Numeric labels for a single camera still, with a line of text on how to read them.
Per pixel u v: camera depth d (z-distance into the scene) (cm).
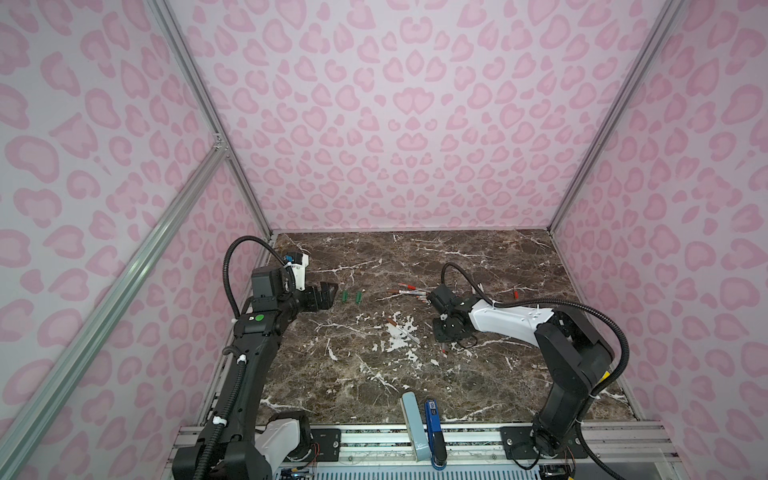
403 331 93
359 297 101
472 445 75
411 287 104
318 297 70
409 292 101
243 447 38
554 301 48
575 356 47
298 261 69
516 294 101
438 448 69
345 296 101
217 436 39
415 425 73
